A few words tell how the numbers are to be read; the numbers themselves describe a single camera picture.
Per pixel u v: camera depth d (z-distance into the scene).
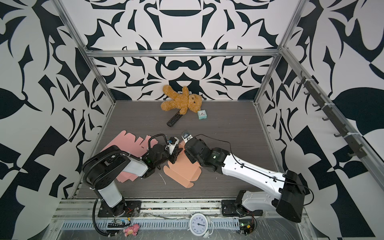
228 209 0.74
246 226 0.71
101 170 0.48
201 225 0.68
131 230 0.67
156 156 0.70
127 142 0.97
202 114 1.10
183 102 1.11
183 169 0.87
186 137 0.64
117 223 0.71
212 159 0.53
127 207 0.73
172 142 0.78
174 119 1.08
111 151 0.53
